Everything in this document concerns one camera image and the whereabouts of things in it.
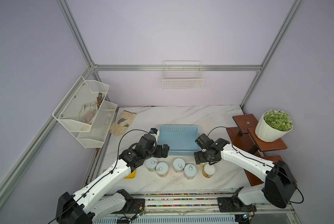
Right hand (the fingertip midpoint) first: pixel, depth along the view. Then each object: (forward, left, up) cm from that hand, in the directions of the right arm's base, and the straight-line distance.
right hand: (204, 160), depth 84 cm
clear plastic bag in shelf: (+20, +68, +24) cm, 75 cm away
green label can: (-1, +33, -1) cm, 33 cm away
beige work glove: (+36, +60, -5) cm, 70 cm away
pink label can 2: (-6, +10, -2) cm, 12 cm away
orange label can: (-5, +26, -2) cm, 27 cm away
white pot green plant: (+5, -29, +28) cm, 40 cm away
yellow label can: (-2, +1, -2) cm, 3 cm away
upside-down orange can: (-6, -1, -1) cm, 7 cm away
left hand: (+3, +26, +10) cm, 28 cm away
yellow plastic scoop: (-7, +45, -5) cm, 46 cm away
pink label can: (-2, +16, -1) cm, 17 cm away
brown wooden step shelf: (+21, -34, -8) cm, 41 cm away
